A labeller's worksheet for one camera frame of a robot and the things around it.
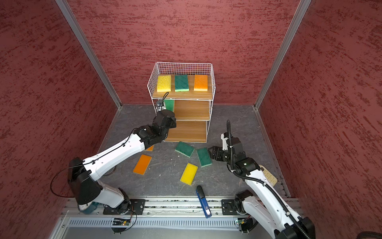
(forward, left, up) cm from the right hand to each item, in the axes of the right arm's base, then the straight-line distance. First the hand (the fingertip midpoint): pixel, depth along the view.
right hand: (212, 153), depth 79 cm
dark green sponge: (+4, +4, -13) cm, 14 cm away
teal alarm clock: (-23, +62, -8) cm, 67 cm away
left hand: (+15, +23, +13) cm, 31 cm away
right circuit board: (-31, -15, -15) cm, 37 cm away
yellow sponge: (-6, +13, -13) cm, 20 cm away
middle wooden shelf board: (+23, +13, +12) cm, 29 cm away
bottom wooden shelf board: (+25, +14, -13) cm, 31 cm away
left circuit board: (-28, +49, -16) cm, 58 cm away
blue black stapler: (-19, +7, -9) cm, 22 cm away
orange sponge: (-1, +41, -11) cm, 43 cm away
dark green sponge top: (+10, +16, -12) cm, 22 cm away
